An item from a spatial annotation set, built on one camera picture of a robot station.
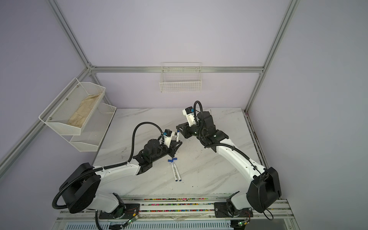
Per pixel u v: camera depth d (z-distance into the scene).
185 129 0.65
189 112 0.66
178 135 0.76
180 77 0.95
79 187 0.43
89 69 0.91
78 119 0.75
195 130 0.65
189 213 0.73
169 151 0.72
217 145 0.54
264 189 0.41
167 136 0.70
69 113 0.80
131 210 0.73
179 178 0.84
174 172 0.86
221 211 0.73
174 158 0.93
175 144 0.77
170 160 0.92
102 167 0.48
